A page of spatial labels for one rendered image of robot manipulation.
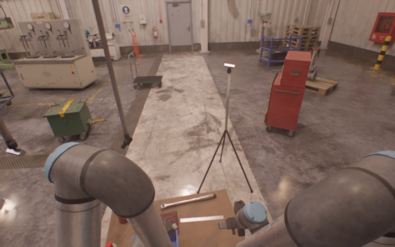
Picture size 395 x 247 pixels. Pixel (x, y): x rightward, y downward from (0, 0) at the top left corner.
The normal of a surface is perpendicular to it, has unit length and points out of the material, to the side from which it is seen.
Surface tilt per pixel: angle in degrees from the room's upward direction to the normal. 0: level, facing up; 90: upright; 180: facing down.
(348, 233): 70
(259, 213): 20
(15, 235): 0
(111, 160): 24
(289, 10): 90
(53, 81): 90
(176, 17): 90
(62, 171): 60
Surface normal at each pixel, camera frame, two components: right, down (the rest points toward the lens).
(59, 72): -0.11, 0.50
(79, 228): 0.50, 0.18
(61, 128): 0.24, 0.48
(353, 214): -0.41, -0.21
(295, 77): -0.43, 0.47
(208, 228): -0.03, -0.86
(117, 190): 0.34, 0.04
